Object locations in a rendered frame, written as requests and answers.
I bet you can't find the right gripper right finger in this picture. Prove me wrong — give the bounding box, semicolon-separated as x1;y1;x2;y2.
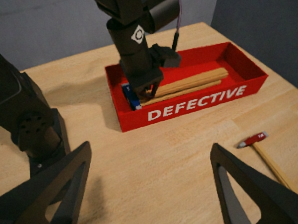
210;143;298;224

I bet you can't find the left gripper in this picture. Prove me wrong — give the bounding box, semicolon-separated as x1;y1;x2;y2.
119;41;179;100

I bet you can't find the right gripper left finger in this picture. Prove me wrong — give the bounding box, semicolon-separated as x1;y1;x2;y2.
0;141;92;224

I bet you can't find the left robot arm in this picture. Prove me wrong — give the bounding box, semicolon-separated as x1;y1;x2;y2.
0;0;180;178

